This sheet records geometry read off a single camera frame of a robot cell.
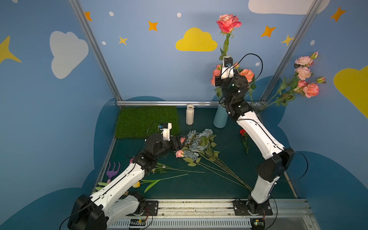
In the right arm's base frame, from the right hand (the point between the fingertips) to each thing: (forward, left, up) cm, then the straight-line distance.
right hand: (228, 63), depth 67 cm
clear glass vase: (+9, -30, -36) cm, 47 cm away
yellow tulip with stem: (-44, +45, -50) cm, 81 cm away
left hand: (-23, +20, -28) cm, 42 cm away
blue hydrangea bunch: (-20, +11, -44) cm, 49 cm away
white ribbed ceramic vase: (+3, +18, -40) cm, 44 cm away
